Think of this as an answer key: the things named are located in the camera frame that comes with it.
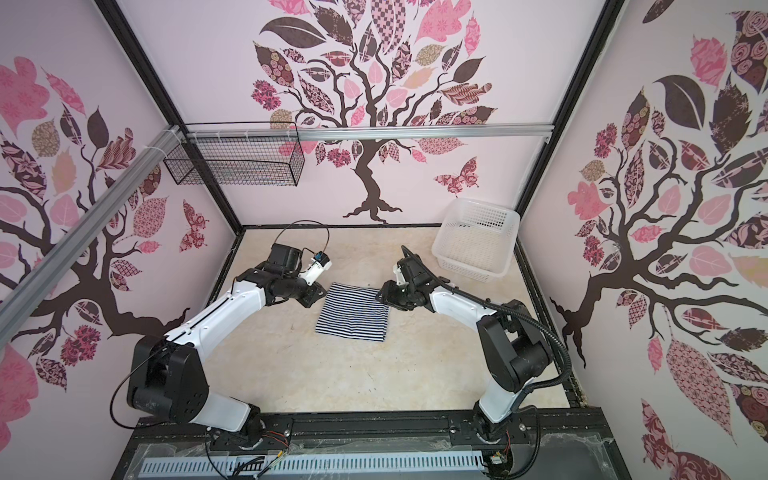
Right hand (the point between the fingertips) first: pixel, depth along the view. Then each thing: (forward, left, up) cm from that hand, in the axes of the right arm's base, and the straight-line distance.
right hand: (380, 295), depth 89 cm
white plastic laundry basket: (+31, -37, -10) cm, 49 cm away
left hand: (-1, +18, +3) cm, 18 cm away
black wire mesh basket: (+39, +45, +25) cm, 65 cm away
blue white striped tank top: (-2, +9, -7) cm, 11 cm away
